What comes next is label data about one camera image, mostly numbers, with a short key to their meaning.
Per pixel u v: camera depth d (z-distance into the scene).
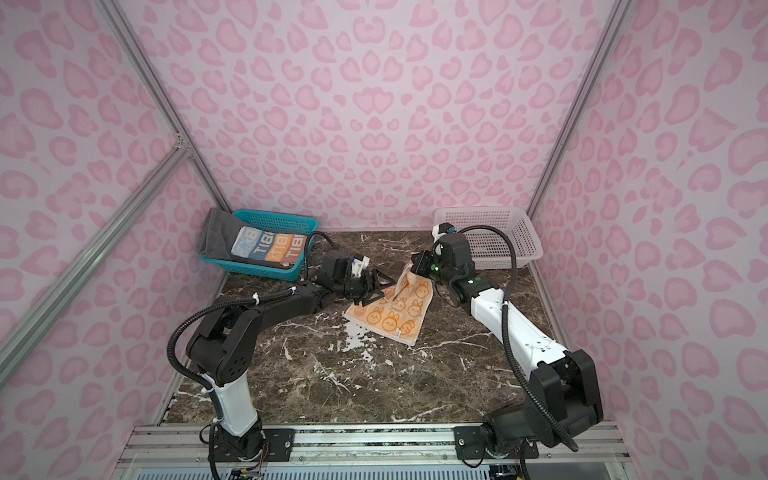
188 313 0.97
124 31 0.71
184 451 0.74
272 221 1.14
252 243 1.10
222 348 0.49
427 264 0.72
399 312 0.97
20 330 0.52
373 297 0.85
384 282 0.82
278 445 0.73
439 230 0.75
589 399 0.43
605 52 0.74
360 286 0.81
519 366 0.43
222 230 1.03
